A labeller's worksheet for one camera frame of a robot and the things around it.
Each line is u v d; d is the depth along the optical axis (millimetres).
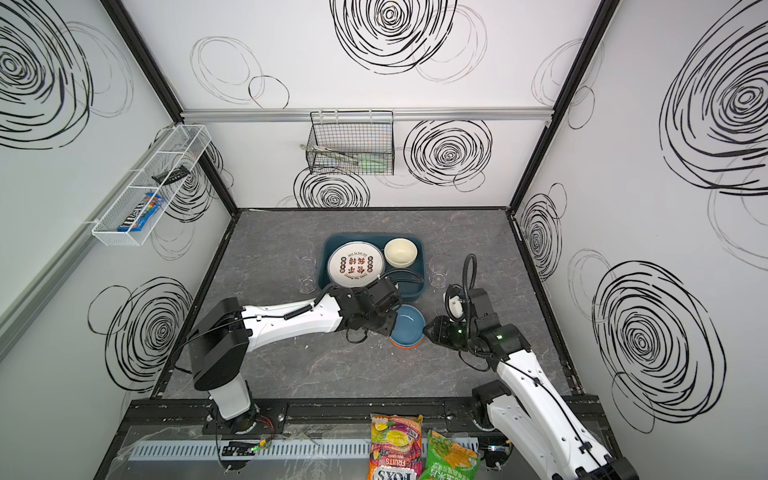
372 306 637
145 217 698
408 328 854
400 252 1051
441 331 670
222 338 488
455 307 719
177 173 804
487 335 549
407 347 846
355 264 1009
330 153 846
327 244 1016
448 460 651
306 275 987
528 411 487
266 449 694
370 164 868
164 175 757
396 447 677
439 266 1002
